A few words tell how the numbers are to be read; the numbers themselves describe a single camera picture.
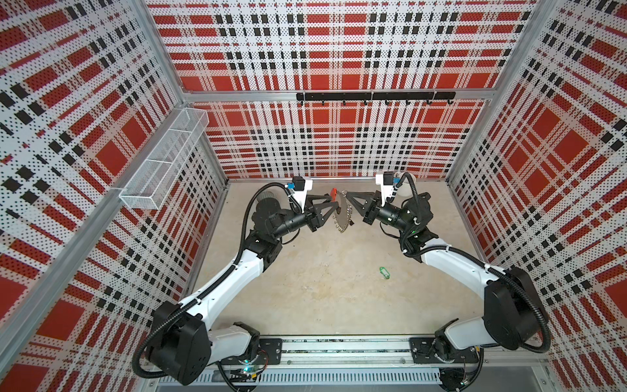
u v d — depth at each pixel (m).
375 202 0.65
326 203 0.69
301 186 0.60
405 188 1.10
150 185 0.92
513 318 0.42
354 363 0.73
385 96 0.90
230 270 0.50
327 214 0.66
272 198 0.57
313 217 0.62
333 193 0.77
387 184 0.63
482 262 0.49
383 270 0.91
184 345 0.40
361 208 0.68
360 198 0.67
